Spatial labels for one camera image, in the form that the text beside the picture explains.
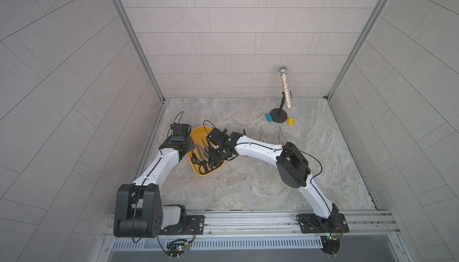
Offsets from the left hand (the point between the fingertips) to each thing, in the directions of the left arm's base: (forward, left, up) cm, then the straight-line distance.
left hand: (189, 141), depth 89 cm
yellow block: (+17, -56, -4) cm, 59 cm away
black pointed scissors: (-10, -11, +3) cm, 15 cm away
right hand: (-7, -12, -5) cm, 15 cm away
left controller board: (-43, -2, -5) cm, 43 cm away
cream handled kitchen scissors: (+5, -38, -5) cm, 39 cm away
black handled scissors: (-13, -9, -5) cm, 16 cm away
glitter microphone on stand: (+20, -49, -4) cm, 54 cm away
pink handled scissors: (+4, -48, -5) cm, 49 cm away
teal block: (+18, -44, -4) cm, 48 cm away
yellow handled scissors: (+10, -28, -6) cm, 31 cm away
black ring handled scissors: (-9, -4, -2) cm, 11 cm away
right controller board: (-42, -61, -6) cm, 74 cm away
